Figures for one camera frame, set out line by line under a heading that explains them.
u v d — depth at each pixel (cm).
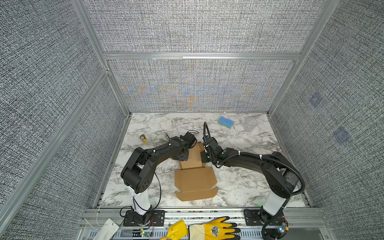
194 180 76
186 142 69
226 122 112
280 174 49
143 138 103
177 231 69
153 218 73
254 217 73
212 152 70
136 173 48
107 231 69
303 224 74
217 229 68
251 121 110
